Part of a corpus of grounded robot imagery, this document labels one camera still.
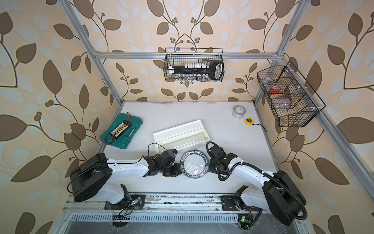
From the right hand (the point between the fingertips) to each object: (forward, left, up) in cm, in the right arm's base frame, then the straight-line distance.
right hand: (212, 169), depth 86 cm
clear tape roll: (+43, -26, +2) cm, 50 cm away
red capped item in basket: (+31, -36, +33) cm, 58 cm away
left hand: (-1, +18, +2) cm, 19 cm away
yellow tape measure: (+32, -31, +3) cm, 45 cm away
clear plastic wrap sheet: (+10, +18, +5) cm, 21 cm away
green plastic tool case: (+20, +54, +6) cm, 58 cm away
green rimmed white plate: (+2, +11, +4) cm, 12 cm away
